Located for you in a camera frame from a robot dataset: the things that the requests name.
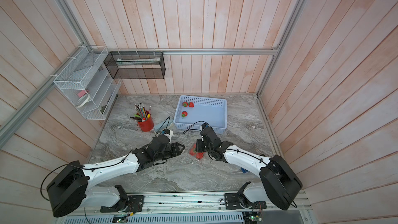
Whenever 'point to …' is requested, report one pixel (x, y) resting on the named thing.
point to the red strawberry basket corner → (185, 104)
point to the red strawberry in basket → (184, 114)
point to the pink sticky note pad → (81, 93)
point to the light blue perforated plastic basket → (193, 111)
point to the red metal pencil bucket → (146, 125)
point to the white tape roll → (82, 100)
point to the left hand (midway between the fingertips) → (182, 150)
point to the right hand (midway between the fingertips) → (196, 142)
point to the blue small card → (244, 170)
